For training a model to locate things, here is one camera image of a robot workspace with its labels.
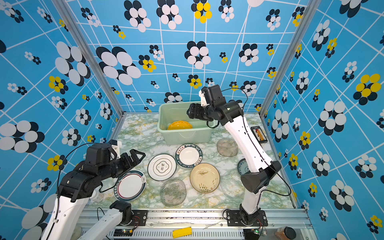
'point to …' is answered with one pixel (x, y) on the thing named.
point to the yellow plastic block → (182, 232)
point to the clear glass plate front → (173, 192)
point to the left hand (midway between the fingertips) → (141, 158)
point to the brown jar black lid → (285, 233)
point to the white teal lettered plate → (188, 155)
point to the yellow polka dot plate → (179, 124)
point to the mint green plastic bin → (170, 112)
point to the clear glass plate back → (227, 147)
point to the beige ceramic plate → (204, 178)
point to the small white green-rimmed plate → (161, 166)
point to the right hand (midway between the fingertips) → (194, 113)
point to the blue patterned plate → (243, 167)
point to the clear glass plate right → (232, 186)
